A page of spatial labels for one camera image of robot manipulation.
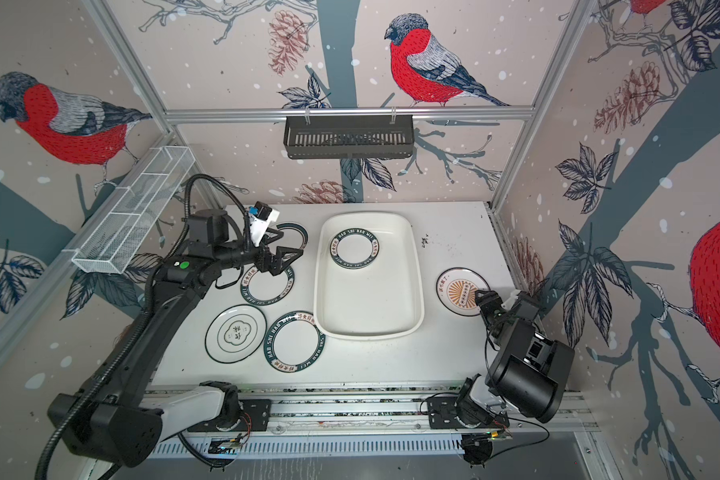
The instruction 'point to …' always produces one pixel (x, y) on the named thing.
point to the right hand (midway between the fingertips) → (481, 302)
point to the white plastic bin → (384, 301)
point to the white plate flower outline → (235, 332)
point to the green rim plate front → (293, 341)
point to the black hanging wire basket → (349, 136)
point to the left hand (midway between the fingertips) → (288, 241)
